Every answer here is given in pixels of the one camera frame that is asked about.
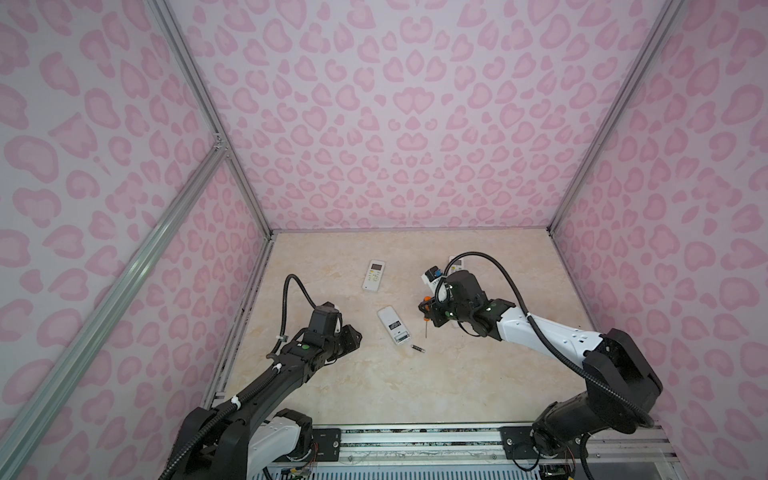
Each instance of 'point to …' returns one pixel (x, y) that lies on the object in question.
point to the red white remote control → (395, 327)
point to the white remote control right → (458, 264)
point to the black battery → (417, 348)
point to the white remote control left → (373, 275)
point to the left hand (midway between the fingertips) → (361, 332)
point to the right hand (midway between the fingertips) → (423, 304)
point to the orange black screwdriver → (426, 318)
